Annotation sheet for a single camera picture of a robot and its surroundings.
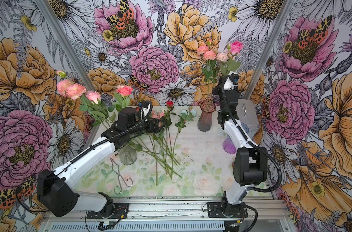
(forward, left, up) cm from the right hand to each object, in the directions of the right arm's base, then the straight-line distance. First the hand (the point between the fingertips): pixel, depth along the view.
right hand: (218, 78), depth 79 cm
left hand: (-19, +32, -14) cm, 40 cm away
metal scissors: (-39, +52, -41) cm, 77 cm away
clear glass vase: (-26, +53, -32) cm, 67 cm away
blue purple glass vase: (-22, -8, -34) cm, 42 cm away
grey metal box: (-4, -21, -23) cm, 32 cm away
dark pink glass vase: (-4, +5, -31) cm, 31 cm away
